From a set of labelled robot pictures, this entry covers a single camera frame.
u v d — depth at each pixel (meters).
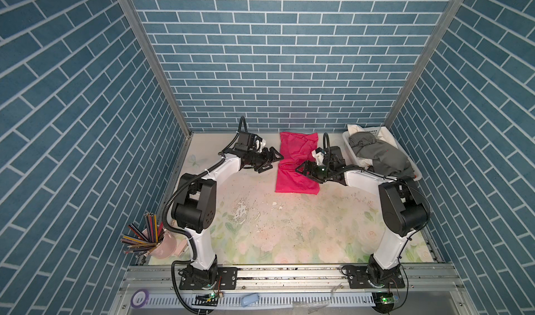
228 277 0.74
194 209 0.50
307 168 0.86
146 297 0.70
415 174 0.92
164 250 0.79
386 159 0.96
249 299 0.69
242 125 0.79
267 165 0.84
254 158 0.80
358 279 0.74
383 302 0.70
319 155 0.90
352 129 1.08
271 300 0.71
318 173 0.85
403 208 0.50
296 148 1.12
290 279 0.75
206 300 0.71
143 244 0.72
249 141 0.77
